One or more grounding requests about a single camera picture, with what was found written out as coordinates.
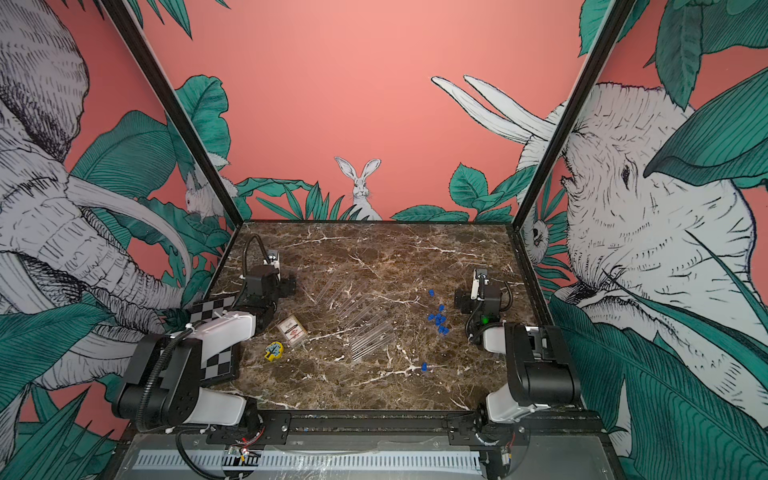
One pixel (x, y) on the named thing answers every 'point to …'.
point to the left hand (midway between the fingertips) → (275, 267)
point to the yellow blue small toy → (274, 350)
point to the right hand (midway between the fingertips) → (472, 282)
